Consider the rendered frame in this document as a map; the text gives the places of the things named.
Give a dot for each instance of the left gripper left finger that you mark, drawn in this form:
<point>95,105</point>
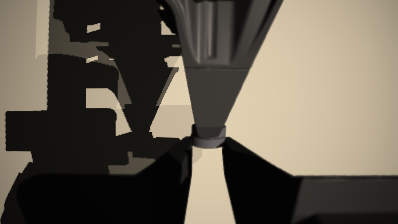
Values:
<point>112,198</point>

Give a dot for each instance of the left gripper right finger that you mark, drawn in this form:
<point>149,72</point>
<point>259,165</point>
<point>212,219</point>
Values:
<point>262,193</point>

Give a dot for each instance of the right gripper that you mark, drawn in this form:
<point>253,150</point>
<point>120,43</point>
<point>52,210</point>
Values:
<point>219,42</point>

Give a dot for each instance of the dark grey disc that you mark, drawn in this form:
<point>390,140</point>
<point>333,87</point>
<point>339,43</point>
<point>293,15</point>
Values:
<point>207,143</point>
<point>193,132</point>

